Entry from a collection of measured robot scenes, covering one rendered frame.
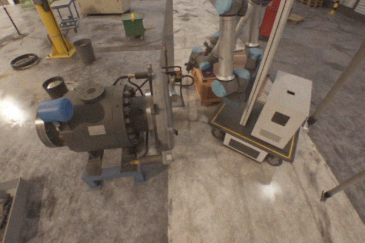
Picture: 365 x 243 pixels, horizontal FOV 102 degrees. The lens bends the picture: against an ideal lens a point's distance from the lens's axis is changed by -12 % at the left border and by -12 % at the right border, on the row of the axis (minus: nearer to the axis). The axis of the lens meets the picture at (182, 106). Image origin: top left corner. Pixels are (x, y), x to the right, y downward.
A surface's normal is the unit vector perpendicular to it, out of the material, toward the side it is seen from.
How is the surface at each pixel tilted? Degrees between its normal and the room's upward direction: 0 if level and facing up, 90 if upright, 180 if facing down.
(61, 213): 0
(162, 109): 44
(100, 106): 25
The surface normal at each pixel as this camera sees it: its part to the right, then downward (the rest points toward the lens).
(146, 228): 0.00, -0.72
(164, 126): 0.15, 0.26
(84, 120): 0.11, -0.04
